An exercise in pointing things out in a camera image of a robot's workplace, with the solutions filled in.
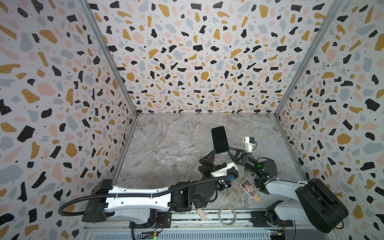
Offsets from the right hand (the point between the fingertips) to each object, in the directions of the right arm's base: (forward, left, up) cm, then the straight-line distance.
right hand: (228, 152), depth 68 cm
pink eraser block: (-20, +12, -25) cm, 34 cm away
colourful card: (-8, -15, -25) cm, 30 cm away
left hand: (-5, +5, +5) cm, 8 cm away
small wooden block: (-12, -17, -26) cm, 34 cm away
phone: (+7, +3, -1) cm, 8 cm away
